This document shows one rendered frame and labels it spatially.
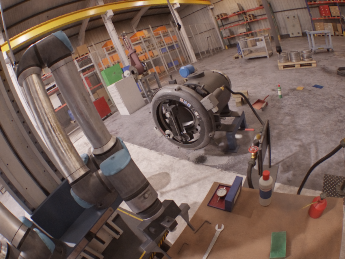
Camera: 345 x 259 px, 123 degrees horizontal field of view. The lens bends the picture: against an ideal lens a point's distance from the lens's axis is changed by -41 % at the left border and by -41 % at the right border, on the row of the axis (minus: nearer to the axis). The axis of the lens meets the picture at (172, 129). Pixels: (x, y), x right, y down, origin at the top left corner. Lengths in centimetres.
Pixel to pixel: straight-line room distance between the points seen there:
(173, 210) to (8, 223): 51
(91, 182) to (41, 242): 27
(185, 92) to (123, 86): 406
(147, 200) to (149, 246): 14
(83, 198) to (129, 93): 501
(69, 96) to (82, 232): 66
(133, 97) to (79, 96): 482
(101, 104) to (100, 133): 603
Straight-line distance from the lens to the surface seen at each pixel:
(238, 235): 84
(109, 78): 868
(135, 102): 550
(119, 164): 41
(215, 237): 84
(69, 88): 70
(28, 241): 57
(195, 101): 139
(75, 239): 94
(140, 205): 43
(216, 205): 94
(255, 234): 83
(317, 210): 84
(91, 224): 91
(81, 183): 54
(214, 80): 195
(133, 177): 42
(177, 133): 169
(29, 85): 66
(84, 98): 71
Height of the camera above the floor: 124
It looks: 25 degrees down
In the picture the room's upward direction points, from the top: 24 degrees counter-clockwise
